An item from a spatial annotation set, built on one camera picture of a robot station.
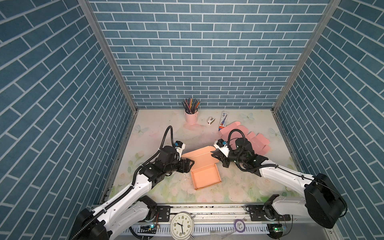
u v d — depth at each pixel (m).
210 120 1.11
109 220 0.41
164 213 0.74
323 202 0.41
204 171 0.86
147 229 0.72
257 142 1.02
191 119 1.10
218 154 0.75
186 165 0.70
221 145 0.69
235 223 0.71
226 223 0.72
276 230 0.70
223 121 1.12
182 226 0.67
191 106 1.08
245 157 0.64
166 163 0.60
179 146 0.71
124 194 0.46
